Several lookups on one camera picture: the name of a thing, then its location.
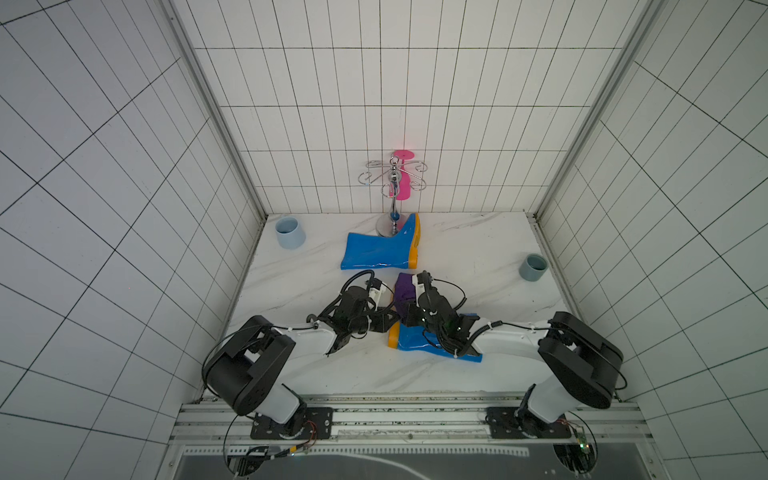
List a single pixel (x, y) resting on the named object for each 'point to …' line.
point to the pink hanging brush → (405, 178)
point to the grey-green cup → (533, 267)
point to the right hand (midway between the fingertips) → (399, 297)
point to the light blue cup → (289, 232)
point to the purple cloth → (404, 293)
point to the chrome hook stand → (393, 171)
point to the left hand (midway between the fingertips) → (393, 322)
